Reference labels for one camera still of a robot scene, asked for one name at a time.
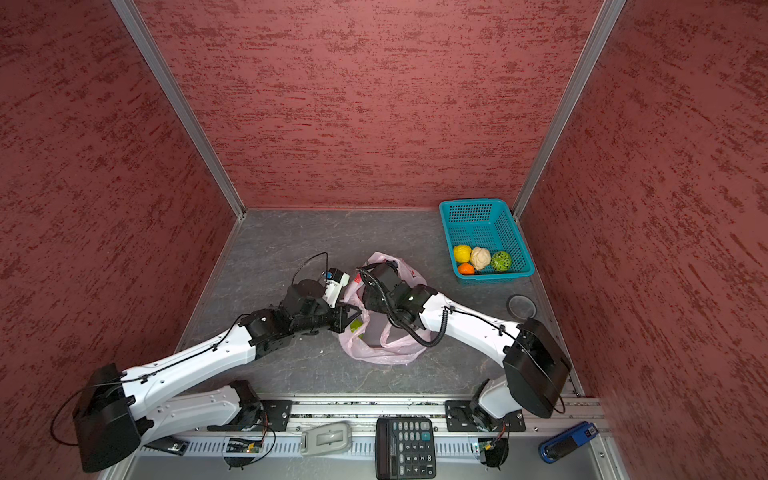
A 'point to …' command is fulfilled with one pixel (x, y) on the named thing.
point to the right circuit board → (496, 451)
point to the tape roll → (521, 306)
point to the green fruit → (501, 261)
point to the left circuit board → (243, 445)
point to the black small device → (172, 444)
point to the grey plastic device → (327, 439)
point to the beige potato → (480, 258)
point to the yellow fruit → (463, 253)
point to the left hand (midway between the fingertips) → (360, 317)
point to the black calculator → (404, 449)
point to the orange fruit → (466, 269)
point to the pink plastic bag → (371, 337)
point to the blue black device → (566, 441)
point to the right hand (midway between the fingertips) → (367, 305)
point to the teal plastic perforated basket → (486, 240)
